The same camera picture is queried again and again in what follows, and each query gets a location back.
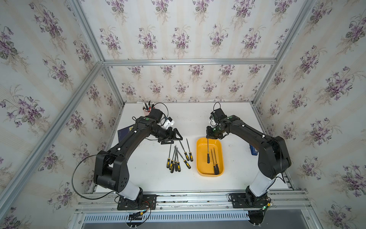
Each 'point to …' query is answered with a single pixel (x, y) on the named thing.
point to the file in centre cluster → (173, 165)
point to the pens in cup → (147, 106)
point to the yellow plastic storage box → (210, 161)
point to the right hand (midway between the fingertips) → (207, 136)
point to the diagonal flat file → (185, 162)
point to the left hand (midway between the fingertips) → (179, 140)
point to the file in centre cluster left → (176, 162)
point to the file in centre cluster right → (178, 162)
